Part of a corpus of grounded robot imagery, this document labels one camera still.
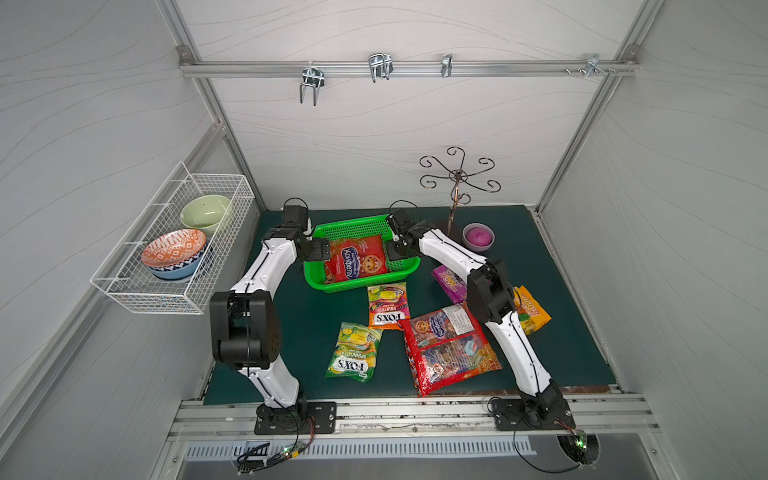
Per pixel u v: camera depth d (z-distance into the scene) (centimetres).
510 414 73
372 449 70
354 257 101
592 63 77
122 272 56
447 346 82
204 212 73
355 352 82
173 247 64
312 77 78
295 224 71
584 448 71
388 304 91
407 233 78
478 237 104
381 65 76
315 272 101
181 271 57
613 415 76
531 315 86
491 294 62
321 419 74
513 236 108
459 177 86
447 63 72
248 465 69
